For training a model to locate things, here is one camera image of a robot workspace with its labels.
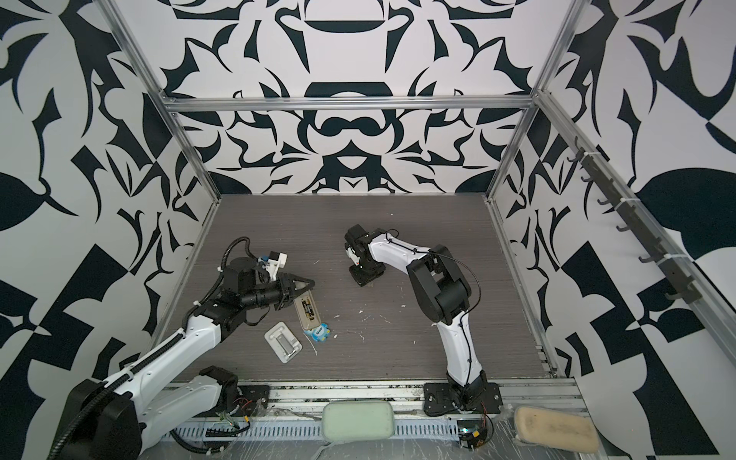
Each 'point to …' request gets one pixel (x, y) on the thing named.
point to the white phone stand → (283, 341)
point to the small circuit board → (471, 434)
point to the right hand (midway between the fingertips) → (365, 277)
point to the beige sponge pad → (557, 428)
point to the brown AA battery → (310, 310)
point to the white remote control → (306, 322)
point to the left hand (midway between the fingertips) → (315, 280)
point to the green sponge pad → (357, 421)
